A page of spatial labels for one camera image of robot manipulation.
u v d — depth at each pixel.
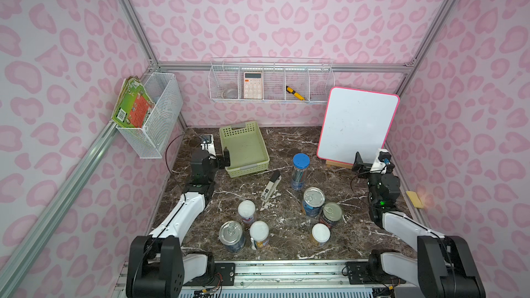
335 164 0.99
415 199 0.95
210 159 0.65
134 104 0.73
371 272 0.67
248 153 1.14
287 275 0.75
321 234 0.76
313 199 0.81
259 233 0.70
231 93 0.97
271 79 1.02
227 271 0.73
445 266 0.46
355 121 0.88
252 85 0.95
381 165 0.70
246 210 0.78
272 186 0.93
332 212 0.78
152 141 0.73
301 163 0.80
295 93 0.98
